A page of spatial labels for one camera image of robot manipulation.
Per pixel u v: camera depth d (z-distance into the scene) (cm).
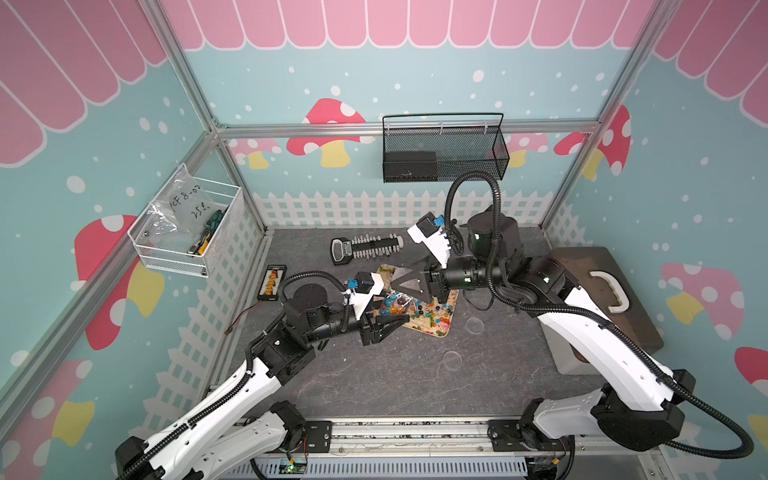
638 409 39
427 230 49
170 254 64
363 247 113
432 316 95
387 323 59
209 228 74
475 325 94
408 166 92
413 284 52
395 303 57
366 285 52
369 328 54
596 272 81
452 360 87
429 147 95
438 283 48
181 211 71
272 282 103
